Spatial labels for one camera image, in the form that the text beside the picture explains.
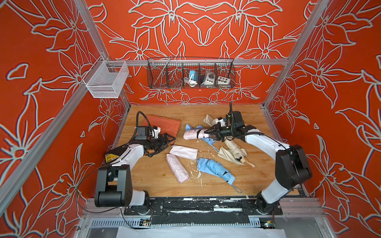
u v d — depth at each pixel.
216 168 0.81
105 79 0.93
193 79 0.85
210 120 1.07
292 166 0.47
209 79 0.90
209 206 0.74
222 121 0.83
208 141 0.95
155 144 0.75
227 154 0.90
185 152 0.89
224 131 0.76
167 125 1.03
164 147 0.84
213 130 0.76
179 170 0.81
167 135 0.80
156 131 0.83
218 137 0.77
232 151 0.90
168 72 0.99
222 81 0.94
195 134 0.83
